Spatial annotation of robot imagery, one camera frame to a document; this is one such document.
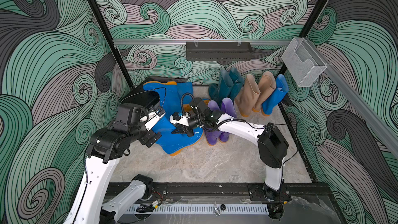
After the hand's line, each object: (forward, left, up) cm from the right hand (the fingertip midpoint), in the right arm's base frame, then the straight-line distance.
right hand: (170, 131), depth 74 cm
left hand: (-2, +7, +13) cm, 15 cm away
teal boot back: (+25, -29, +3) cm, 38 cm away
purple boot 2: (+12, -29, +2) cm, 32 cm away
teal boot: (+30, -38, +5) cm, 49 cm away
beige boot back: (+23, -43, -1) cm, 49 cm away
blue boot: (+26, +5, -9) cm, 28 cm away
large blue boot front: (-5, -1, -4) cm, 6 cm away
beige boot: (+28, -55, +3) cm, 62 cm away
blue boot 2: (+22, -60, +5) cm, 64 cm away
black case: (+37, +29, -15) cm, 49 cm away
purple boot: (+1, -21, -8) cm, 22 cm away
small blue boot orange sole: (+47, -3, -17) cm, 50 cm away
